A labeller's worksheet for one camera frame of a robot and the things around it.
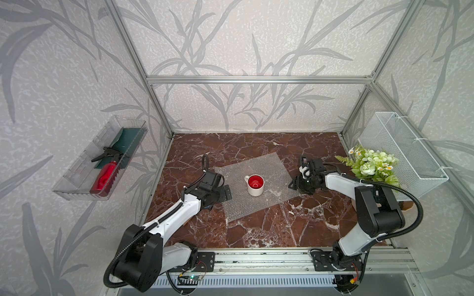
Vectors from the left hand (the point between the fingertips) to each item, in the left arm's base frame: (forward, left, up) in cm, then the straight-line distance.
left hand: (224, 195), depth 87 cm
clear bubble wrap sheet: (+5, -26, -5) cm, 27 cm away
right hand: (+7, -35, -4) cm, 36 cm away
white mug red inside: (+8, -15, -3) cm, 17 cm away
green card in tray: (+8, +37, +27) cm, 46 cm away
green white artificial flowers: (0, -58, +25) cm, 63 cm away
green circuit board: (-32, +9, -5) cm, 34 cm away
